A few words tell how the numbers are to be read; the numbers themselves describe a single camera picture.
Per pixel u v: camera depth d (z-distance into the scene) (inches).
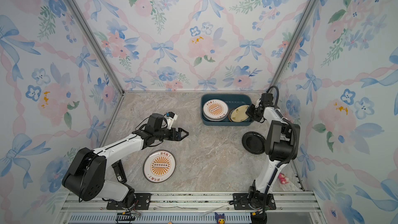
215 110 41.8
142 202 28.9
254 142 36.5
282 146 20.7
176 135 30.1
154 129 27.1
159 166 33.5
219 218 26.7
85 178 17.3
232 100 44.7
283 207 28.7
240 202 28.8
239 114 41.2
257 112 33.5
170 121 31.2
